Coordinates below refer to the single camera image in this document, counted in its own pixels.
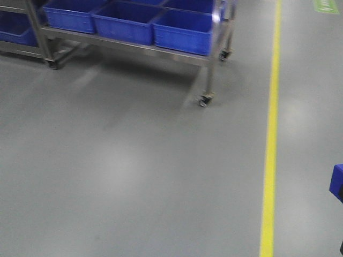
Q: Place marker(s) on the blue plastic box slanted corners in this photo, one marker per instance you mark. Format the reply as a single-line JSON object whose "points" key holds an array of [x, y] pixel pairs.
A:
{"points": [[335, 179]]}

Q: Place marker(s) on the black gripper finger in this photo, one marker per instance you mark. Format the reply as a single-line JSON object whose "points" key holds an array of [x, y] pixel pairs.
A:
{"points": [[341, 193]]}

